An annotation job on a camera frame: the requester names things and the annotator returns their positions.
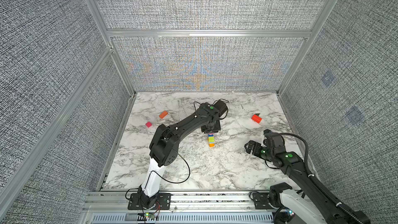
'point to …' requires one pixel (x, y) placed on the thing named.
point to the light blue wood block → (211, 142)
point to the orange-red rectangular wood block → (163, 114)
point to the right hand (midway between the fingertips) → (251, 147)
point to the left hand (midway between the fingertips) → (214, 132)
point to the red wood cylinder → (256, 118)
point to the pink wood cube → (148, 124)
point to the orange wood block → (211, 144)
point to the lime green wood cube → (211, 139)
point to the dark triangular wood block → (257, 114)
